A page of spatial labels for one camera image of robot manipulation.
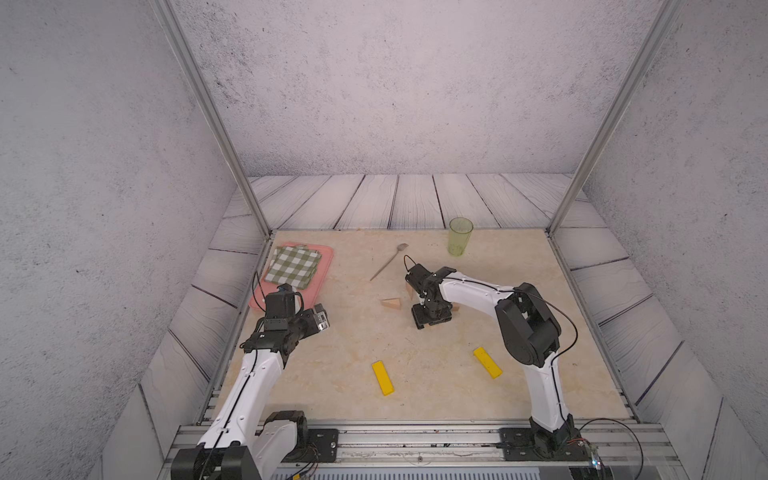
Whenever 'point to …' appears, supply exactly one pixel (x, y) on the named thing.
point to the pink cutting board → (311, 296)
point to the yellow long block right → (493, 370)
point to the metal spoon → (400, 247)
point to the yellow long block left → (383, 378)
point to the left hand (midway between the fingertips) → (316, 316)
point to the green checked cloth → (295, 266)
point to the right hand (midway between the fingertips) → (428, 322)
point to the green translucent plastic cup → (459, 233)
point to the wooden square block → (455, 306)
